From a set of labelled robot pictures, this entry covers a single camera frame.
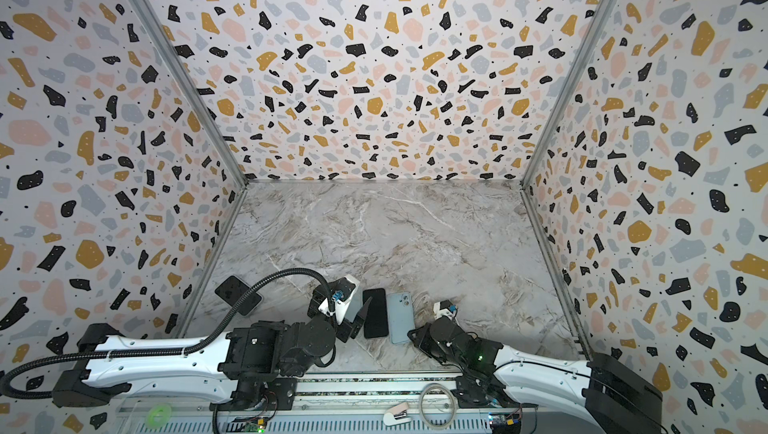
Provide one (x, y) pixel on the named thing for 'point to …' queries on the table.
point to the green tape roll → (159, 410)
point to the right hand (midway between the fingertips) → (400, 333)
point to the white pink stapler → (397, 415)
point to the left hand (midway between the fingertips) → (357, 289)
